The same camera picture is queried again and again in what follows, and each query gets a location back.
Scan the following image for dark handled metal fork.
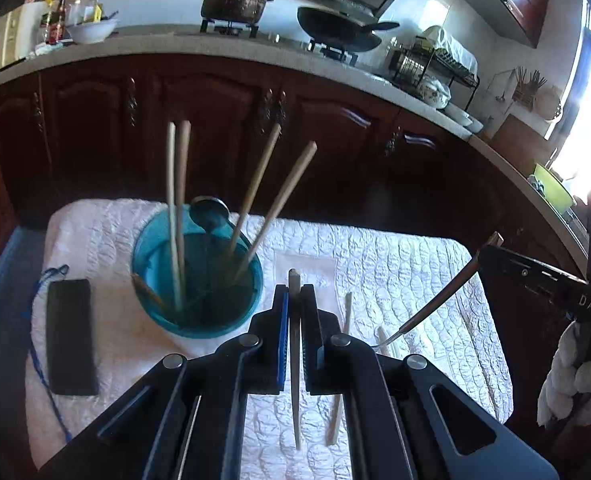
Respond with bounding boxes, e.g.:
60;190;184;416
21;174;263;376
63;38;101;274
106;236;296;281
373;231;504;351

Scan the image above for dark wooden chopstick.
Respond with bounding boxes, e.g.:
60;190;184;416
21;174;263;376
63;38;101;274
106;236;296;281
288;269;301;451

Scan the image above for right gloved hand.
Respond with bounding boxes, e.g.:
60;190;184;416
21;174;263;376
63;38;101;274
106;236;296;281
536;322;591;427

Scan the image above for green bowl by window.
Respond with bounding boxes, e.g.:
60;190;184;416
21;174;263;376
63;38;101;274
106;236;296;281
527;164;575;214

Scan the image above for white quilted table cloth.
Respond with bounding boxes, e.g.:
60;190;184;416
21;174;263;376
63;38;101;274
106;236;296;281
24;198;515;480

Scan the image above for black smartphone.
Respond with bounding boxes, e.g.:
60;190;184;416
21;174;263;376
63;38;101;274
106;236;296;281
46;278;99;396

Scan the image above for teal rimmed utensil holder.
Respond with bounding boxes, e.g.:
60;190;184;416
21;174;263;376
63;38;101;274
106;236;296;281
131;205;264;339

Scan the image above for wooden cutting board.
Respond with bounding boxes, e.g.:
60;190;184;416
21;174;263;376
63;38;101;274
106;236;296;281
489;114;553;177

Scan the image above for floral ceramic pot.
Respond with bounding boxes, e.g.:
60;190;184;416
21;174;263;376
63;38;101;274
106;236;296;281
416;75;452;110

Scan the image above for dark wood base cabinets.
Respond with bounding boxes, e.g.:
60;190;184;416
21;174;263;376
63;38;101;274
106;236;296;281
0;54;587;276

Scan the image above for black dish rack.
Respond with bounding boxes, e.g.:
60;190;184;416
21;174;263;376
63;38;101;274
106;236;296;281
389;36;480;110

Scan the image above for gas stove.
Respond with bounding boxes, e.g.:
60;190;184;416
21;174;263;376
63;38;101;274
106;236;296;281
199;18;358;66

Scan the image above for black wok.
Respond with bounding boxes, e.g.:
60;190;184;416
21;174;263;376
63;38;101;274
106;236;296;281
297;6;399;53

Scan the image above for white bowl on counter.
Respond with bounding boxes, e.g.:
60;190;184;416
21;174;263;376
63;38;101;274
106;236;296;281
68;20;118;44

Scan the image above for red label sauce bottle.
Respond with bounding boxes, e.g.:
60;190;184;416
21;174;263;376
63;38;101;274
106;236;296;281
48;0;67;46

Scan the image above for white microwave oven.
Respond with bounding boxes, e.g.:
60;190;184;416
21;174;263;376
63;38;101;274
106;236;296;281
0;1;48;70

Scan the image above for yellow oil bottle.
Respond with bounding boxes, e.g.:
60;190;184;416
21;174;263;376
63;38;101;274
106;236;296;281
83;0;102;23

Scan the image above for dark cooking pot with lid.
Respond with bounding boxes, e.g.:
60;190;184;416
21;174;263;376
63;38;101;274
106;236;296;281
201;0;273;25

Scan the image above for wall chopstick holder basket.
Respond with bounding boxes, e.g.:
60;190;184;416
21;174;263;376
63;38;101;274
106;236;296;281
512;66;547;110

